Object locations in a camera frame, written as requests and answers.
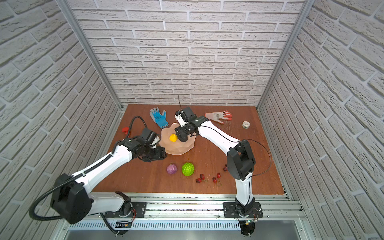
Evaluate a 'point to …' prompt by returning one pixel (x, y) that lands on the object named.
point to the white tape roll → (245, 124)
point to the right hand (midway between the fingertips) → (181, 129)
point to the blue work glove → (160, 119)
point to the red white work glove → (219, 116)
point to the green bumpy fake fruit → (188, 169)
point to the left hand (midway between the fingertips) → (162, 153)
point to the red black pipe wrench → (125, 130)
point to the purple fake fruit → (172, 168)
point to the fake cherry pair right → (225, 168)
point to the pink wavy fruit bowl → (178, 147)
